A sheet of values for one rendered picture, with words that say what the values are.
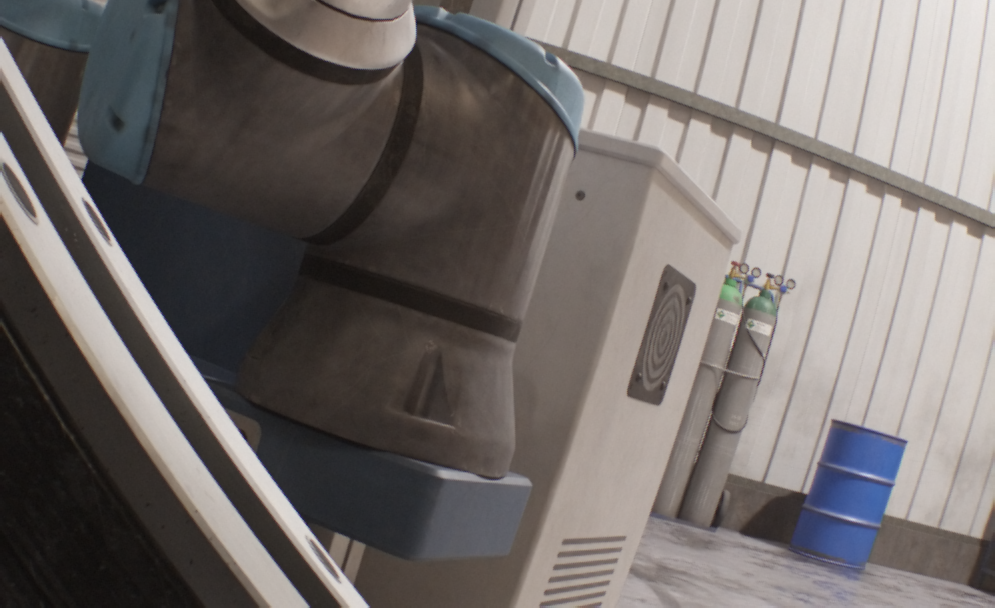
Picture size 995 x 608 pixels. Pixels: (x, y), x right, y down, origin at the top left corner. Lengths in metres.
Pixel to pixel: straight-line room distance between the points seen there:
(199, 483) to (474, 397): 0.66
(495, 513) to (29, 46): 0.56
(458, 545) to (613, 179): 0.43
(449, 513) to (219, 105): 0.28
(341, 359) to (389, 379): 0.03
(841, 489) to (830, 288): 1.51
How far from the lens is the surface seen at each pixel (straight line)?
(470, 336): 0.83
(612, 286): 1.13
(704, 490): 8.03
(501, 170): 0.83
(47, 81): 1.12
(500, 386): 0.85
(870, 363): 8.93
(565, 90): 0.86
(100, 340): 0.17
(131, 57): 0.73
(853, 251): 8.91
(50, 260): 0.17
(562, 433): 1.13
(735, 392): 8.03
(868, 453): 8.05
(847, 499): 8.05
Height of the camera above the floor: 0.63
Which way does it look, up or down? 3 degrees up
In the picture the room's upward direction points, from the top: 17 degrees clockwise
